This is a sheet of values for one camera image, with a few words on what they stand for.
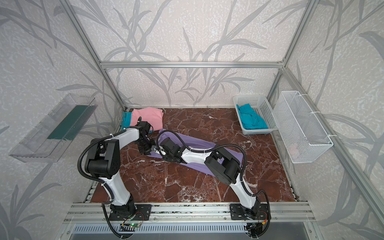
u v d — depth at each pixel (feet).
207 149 1.84
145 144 2.70
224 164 1.80
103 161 1.65
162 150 2.59
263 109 3.77
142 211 2.38
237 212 2.38
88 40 2.71
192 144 3.25
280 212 2.47
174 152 2.36
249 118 3.51
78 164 1.50
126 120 3.45
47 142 2.11
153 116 3.59
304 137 2.00
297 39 2.66
